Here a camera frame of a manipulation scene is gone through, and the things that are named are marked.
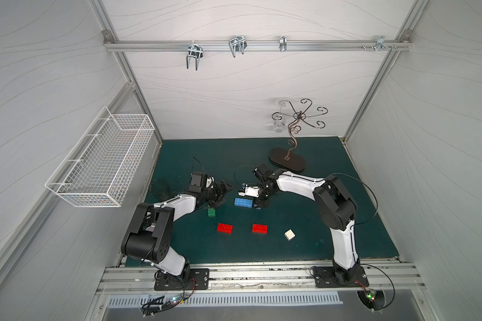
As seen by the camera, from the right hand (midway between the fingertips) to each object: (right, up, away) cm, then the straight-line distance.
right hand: (254, 199), depth 95 cm
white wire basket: (-55, +17, -26) cm, 63 cm away
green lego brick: (-20, -5, -7) cm, 21 cm away
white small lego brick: (+15, -12, -12) cm, 22 cm away
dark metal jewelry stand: (+15, +21, +15) cm, 30 cm away
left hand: (-11, +4, -5) cm, 13 cm away
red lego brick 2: (+2, -10, -11) cm, 15 cm away
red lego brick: (-13, -10, -11) cm, 20 cm away
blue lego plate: (-5, -1, -2) cm, 6 cm away
